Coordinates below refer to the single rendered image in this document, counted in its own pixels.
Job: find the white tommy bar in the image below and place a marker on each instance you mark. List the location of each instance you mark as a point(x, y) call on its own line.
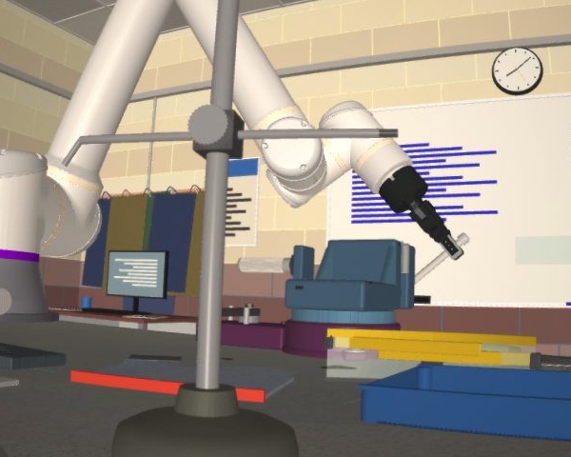
point(433, 264)

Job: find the blue vise jaw block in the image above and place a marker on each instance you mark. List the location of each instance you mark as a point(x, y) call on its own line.
point(303, 262)

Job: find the white poster with blue header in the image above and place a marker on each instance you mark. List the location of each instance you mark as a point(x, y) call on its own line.
point(245, 200)

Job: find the grey swivel clamp lever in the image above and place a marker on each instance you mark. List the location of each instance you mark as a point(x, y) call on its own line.
point(242, 314)

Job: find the blue hanging apron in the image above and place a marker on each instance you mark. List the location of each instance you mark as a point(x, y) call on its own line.
point(95, 247)
point(173, 228)

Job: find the translucent block with pink disc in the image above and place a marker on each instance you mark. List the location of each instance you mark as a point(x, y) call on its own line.
point(349, 364)

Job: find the purple vise base plate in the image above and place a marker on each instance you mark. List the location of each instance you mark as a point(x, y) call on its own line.
point(266, 335)

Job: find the dark clamp block with knob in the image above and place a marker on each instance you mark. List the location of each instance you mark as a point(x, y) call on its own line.
point(214, 128)

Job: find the grey post stand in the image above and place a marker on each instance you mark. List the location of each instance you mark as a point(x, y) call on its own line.
point(214, 285)

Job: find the brown desk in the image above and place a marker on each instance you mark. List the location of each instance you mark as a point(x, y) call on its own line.
point(138, 323)

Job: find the black keyboard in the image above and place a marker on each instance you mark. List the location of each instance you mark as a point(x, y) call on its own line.
point(102, 311)

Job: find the dark thin flat sheet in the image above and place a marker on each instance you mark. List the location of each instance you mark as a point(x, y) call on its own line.
point(154, 357)

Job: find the black computer monitor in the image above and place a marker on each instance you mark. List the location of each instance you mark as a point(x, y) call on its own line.
point(137, 274)

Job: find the grey scriber rod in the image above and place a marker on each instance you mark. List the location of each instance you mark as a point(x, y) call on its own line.
point(314, 134)

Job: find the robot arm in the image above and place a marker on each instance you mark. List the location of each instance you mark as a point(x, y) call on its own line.
point(100, 90)

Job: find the black rimmed wall clock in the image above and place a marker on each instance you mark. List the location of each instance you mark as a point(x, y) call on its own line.
point(517, 70)

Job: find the whiteboard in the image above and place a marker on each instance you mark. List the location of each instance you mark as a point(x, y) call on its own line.
point(504, 228)

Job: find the black board eraser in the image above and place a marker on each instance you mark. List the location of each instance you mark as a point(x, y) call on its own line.
point(422, 299)

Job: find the blue cup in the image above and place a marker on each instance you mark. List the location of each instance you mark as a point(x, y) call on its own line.
point(86, 303)

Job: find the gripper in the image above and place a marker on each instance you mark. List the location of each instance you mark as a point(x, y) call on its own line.
point(402, 190)

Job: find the white knurled cylinder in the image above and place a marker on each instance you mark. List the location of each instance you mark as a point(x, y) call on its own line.
point(264, 265)

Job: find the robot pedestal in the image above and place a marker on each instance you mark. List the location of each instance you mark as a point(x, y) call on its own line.
point(14, 290)

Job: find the dark grey flat block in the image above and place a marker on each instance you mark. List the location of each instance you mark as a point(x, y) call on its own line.
point(19, 354)

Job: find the light blue swivel disc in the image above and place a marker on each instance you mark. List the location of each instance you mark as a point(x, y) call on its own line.
point(342, 316)

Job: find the blue tray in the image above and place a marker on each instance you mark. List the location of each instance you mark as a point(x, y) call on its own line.
point(480, 400)

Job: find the yellow bar stack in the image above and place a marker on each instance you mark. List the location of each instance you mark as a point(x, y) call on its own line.
point(433, 345)

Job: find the olive hanging apron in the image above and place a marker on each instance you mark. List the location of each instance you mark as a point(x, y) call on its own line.
point(197, 247)
point(126, 224)

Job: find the grey plate with red edge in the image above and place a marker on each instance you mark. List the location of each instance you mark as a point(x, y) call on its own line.
point(162, 378)

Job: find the blue bench vise body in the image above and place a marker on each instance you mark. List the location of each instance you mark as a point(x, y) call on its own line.
point(352, 281)

